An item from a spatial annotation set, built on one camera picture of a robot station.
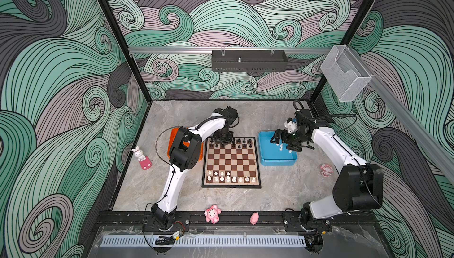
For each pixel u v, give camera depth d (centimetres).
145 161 91
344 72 79
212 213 73
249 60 96
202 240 70
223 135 86
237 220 74
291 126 80
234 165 88
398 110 63
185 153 57
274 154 93
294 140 73
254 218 73
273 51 93
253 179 82
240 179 83
